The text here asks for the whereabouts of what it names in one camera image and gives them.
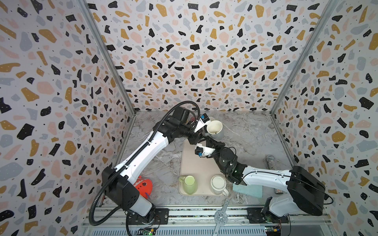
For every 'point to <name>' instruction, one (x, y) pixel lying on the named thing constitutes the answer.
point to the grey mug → (214, 129)
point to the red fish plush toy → (144, 186)
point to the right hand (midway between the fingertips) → (209, 132)
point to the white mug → (218, 183)
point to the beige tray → (203, 168)
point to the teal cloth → (256, 191)
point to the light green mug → (190, 186)
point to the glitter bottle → (271, 164)
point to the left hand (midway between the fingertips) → (205, 132)
